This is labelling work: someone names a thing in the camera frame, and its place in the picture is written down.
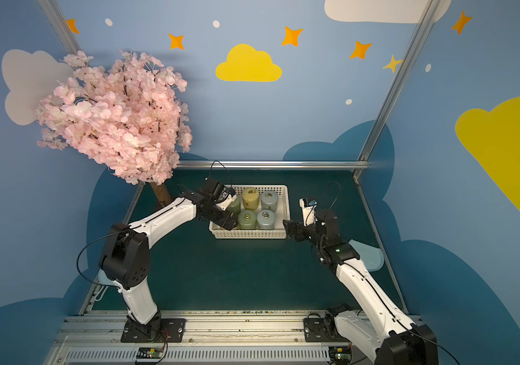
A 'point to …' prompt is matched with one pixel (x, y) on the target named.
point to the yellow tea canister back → (250, 198)
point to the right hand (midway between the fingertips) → (298, 216)
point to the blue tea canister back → (269, 200)
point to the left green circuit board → (150, 353)
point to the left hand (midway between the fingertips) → (228, 216)
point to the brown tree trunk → (162, 194)
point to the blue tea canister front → (266, 220)
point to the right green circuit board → (340, 355)
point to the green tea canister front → (247, 220)
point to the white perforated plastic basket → (283, 213)
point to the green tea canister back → (236, 205)
